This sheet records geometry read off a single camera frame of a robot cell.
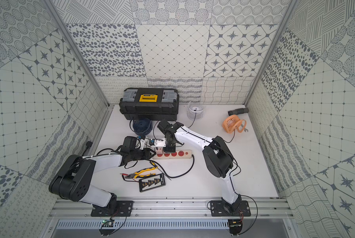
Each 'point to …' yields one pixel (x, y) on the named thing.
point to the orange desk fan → (231, 124)
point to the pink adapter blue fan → (160, 150)
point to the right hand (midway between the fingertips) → (170, 147)
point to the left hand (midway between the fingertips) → (151, 150)
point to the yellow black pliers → (136, 175)
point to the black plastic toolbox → (156, 103)
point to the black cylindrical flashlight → (238, 111)
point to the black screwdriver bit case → (151, 182)
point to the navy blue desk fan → (142, 126)
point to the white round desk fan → (200, 111)
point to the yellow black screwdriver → (155, 165)
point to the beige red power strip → (178, 154)
